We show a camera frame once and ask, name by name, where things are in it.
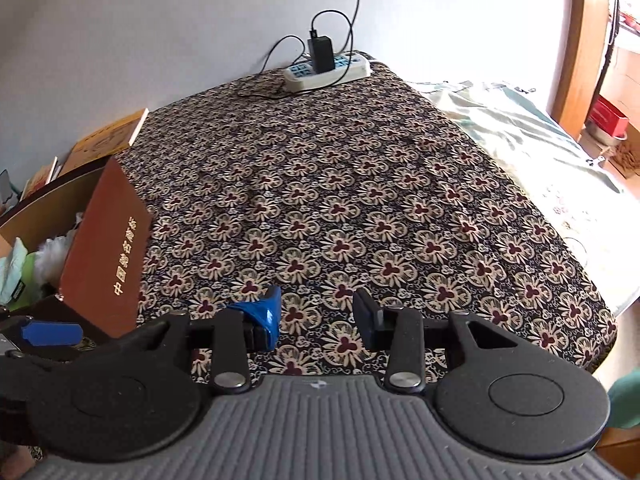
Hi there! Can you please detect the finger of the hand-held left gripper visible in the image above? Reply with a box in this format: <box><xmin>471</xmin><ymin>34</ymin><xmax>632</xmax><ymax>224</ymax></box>
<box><xmin>0</xmin><ymin>315</ymin><xmax>86</xmax><ymax>362</ymax></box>

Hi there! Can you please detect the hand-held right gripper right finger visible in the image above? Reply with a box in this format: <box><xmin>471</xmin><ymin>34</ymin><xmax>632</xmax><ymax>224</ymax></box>
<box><xmin>352</xmin><ymin>287</ymin><xmax>520</xmax><ymax>394</ymax></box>

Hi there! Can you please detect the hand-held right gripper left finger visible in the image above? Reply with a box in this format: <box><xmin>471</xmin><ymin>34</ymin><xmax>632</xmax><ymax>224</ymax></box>
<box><xmin>120</xmin><ymin>285</ymin><xmax>283</xmax><ymax>396</ymax></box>

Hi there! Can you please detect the bright green plush toy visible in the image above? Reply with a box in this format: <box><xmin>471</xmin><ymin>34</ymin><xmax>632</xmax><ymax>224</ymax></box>
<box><xmin>21</xmin><ymin>252</ymin><xmax>45</xmax><ymax>303</ymax></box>

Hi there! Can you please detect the pale blue cloth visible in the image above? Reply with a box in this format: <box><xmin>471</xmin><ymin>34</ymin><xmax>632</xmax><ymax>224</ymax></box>
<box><xmin>0</xmin><ymin>239</ymin><xmax>31</xmax><ymax>307</ymax></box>

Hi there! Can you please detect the white fluffy plush toy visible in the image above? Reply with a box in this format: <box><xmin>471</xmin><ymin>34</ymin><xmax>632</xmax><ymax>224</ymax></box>
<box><xmin>37</xmin><ymin>212</ymin><xmax>84</xmax><ymax>282</ymax></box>

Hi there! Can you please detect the brown cardboard box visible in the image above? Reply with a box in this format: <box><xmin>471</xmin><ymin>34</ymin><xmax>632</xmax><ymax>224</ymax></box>
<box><xmin>0</xmin><ymin>155</ymin><xmax>153</xmax><ymax>351</ymax></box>

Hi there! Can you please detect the floral bedspread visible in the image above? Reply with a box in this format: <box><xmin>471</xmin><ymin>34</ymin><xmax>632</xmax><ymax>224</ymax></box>
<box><xmin>85</xmin><ymin>50</ymin><xmax>619</xmax><ymax>377</ymax></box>

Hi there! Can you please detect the illustrated white cover book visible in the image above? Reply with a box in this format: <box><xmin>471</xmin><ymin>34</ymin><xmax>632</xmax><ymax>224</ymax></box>
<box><xmin>20</xmin><ymin>157</ymin><xmax>59</xmax><ymax>202</ymax></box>

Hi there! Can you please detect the yellow cover book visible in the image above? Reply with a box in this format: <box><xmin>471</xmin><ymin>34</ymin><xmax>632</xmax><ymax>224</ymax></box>
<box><xmin>59</xmin><ymin>108</ymin><xmax>150</xmax><ymax>177</ymax></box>

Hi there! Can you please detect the pale striped sheet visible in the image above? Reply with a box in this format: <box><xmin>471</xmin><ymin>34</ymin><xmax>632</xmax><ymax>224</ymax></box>
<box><xmin>405</xmin><ymin>80</ymin><xmax>640</xmax><ymax>316</ymax></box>

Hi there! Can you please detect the white power strip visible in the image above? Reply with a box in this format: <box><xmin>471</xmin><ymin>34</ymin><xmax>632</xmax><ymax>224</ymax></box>
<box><xmin>284</xmin><ymin>51</ymin><xmax>372</xmax><ymax>93</ymax></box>

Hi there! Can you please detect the black charger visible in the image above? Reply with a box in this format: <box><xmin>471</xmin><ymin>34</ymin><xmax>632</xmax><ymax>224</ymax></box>
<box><xmin>307</xmin><ymin>35</ymin><xmax>337</xmax><ymax>75</ymax></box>

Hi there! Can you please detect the teal green garment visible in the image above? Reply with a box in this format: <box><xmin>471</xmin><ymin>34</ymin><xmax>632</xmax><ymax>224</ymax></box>
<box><xmin>606</xmin><ymin>374</ymin><xmax>640</xmax><ymax>430</ymax></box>

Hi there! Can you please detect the metal bowl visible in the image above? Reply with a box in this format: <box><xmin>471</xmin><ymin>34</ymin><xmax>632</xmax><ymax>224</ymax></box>
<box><xmin>589</xmin><ymin>125</ymin><xmax>629</xmax><ymax>147</ymax></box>

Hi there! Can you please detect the red box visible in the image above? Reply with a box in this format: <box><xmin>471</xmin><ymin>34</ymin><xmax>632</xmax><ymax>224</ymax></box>
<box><xmin>587</xmin><ymin>96</ymin><xmax>630</xmax><ymax>133</ymax></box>

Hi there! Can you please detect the thin black cable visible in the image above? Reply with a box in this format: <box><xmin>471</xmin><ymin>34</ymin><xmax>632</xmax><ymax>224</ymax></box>
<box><xmin>236</xmin><ymin>35</ymin><xmax>312</xmax><ymax>102</ymax></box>

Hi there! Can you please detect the black charger cable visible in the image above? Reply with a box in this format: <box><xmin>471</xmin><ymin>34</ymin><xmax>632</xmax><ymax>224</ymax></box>
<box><xmin>310</xmin><ymin>8</ymin><xmax>355</xmax><ymax>61</ymax></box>

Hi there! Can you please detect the wooden door frame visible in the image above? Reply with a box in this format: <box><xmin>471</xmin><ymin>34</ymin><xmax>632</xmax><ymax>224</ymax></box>
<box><xmin>552</xmin><ymin>0</ymin><xmax>615</xmax><ymax>133</ymax></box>

